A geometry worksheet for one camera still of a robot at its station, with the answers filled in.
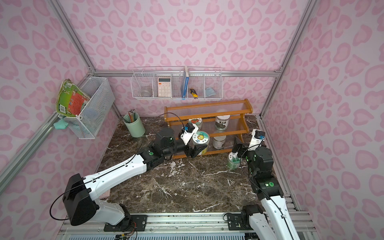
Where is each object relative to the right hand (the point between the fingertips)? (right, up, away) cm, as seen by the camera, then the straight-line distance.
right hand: (243, 137), depth 71 cm
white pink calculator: (-42, +30, +22) cm, 56 cm away
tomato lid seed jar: (-21, +8, +15) cm, 27 cm away
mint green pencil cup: (-63, +4, +29) cm, 69 cm away
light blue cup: (-14, +29, +30) cm, 44 cm away
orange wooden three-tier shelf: (-15, +5, +25) cm, 29 cm away
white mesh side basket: (-75, +6, +1) cm, 75 cm away
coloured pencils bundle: (-65, +13, +27) cm, 72 cm away
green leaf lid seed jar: (-1, -15, +15) cm, 21 cm away
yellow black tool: (-24, +27, +24) cm, 44 cm away
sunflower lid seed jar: (-20, 0, -2) cm, 20 cm away
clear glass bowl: (-55, +26, +25) cm, 66 cm away
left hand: (-20, +1, 0) cm, 20 cm away
